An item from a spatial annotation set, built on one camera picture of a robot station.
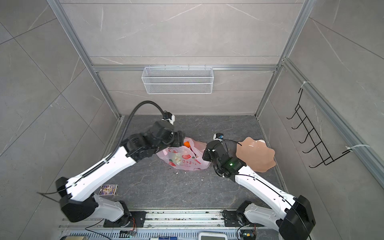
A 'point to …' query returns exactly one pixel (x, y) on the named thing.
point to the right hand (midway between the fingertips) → (206, 148)
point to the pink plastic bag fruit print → (190, 158)
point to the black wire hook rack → (313, 135)
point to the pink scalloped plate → (256, 154)
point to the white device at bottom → (213, 236)
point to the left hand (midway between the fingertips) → (181, 132)
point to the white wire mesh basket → (177, 80)
